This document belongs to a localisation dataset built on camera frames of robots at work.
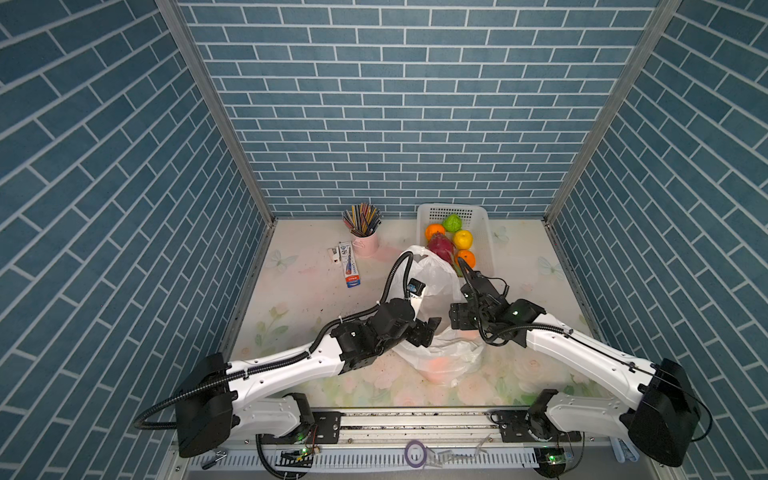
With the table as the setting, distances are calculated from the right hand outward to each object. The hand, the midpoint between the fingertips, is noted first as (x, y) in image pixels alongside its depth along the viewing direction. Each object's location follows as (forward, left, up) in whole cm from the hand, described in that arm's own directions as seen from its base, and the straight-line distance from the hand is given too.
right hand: (457, 309), depth 82 cm
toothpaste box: (+20, +36, -9) cm, 42 cm away
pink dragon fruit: (+26, +4, -3) cm, 27 cm away
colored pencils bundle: (+31, +32, +3) cm, 44 cm away
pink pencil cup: (+24, +30, -4) cm, 39 cm away
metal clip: (-38, +58, -10) cm, 70 cm away
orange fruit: (+25, -6, -7) cm, 26 cm away
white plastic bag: (-11, +2, -3) cm, 12 cm away
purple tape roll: (-33, +12, -11) cm, 37 cm away
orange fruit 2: (+35, +7, -4) cm, 36 cm away
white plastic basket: (+42, -9, -4) cm, 43 cm away
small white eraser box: (+24, +42, -9) cm, 49 cm away
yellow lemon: (+31, -4, -5) cm, 32 cm away
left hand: (-6, +8, +6) cm, 12 cm away
